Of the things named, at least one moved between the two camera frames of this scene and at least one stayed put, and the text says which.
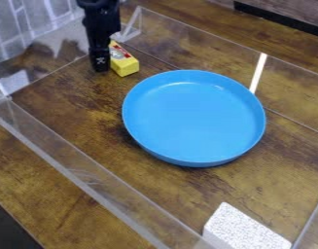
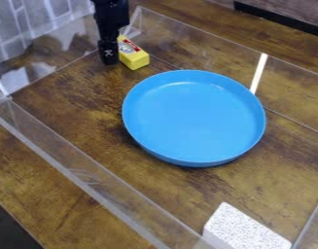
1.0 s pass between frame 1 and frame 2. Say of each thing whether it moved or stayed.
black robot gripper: moved
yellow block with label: moved
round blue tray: stayed
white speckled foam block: stayed
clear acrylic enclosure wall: stayed
